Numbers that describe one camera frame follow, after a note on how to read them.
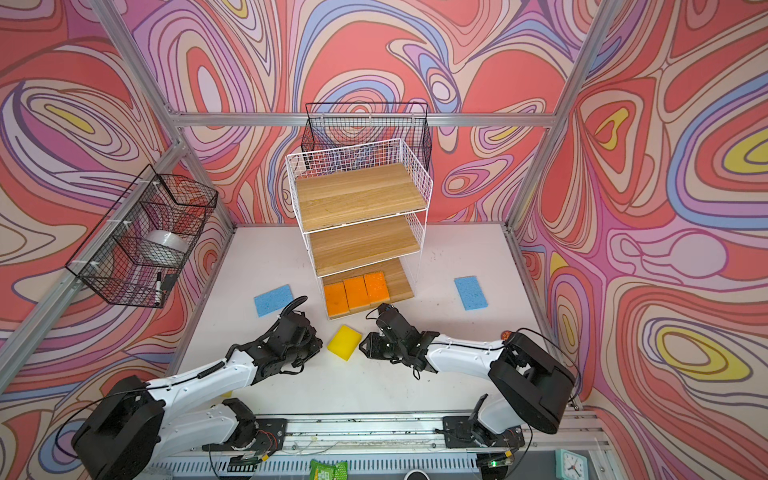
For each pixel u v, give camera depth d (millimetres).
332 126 885
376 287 986
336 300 947
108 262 667
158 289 719
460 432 733
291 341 667
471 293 988
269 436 727
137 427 405
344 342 863
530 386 436
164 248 704
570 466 677
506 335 901
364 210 676
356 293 971
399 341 653
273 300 965
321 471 677
